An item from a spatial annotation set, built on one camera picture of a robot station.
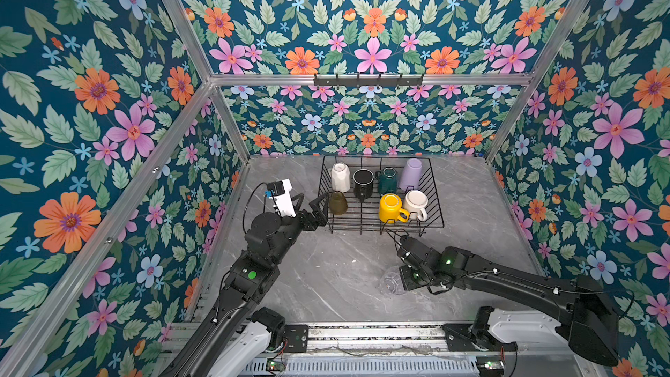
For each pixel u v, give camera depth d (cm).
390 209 90
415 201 93
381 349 73
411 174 99
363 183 96
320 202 61
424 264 59
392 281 83
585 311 40
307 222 59
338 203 97
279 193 58
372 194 104
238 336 58
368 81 93
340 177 99
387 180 96
